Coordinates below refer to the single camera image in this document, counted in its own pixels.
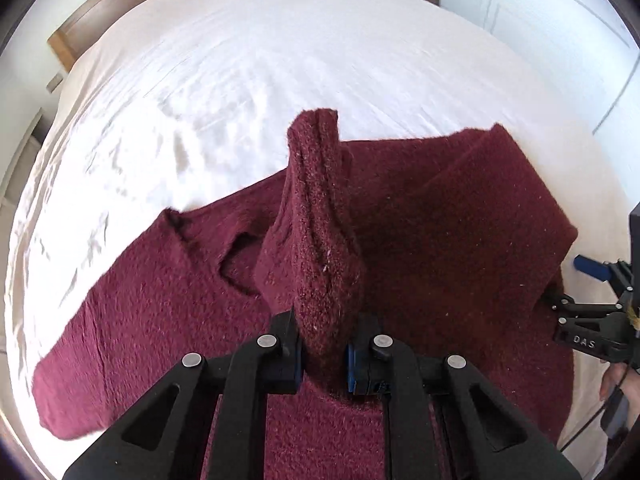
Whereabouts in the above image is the white sliding wardrobe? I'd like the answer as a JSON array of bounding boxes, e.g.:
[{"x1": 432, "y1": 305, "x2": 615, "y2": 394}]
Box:
[{"x1": 434, "y1": 0, "x2": 640, "y2": 137}]

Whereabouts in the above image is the white bed sheet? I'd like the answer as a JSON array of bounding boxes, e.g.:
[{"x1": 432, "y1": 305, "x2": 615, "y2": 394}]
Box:
[{"x1": 4, "y1": 0, "x2": 639, "y2": 479}]

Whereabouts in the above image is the person's right hand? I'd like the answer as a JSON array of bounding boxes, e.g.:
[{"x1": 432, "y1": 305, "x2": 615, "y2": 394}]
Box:
[{"x1": 600, "y1": 363, "x2": 639, "y2": 439}]

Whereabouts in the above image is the left wall switch plate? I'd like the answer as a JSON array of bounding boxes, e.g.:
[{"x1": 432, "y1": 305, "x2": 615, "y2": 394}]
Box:
[{"x1": 46, "y1": 73, "x2": 64, "y2": 93}]

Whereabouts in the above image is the low white wall cabinet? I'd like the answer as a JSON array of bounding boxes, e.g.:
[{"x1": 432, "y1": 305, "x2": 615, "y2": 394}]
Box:
[{"x1": 1, "y1": 108, "x2": 43, "y2": 198}]

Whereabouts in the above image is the dark red knit sweater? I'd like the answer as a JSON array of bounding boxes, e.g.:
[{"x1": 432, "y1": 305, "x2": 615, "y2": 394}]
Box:
[{"x1": 32, "y1": 110, "x2": 577, "y2": 479}]

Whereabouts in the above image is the black cable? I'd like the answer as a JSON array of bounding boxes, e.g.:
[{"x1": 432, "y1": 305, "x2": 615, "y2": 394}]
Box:
[{"x1": 558, "y1": 368, "x2": 629, "y2": 453}]

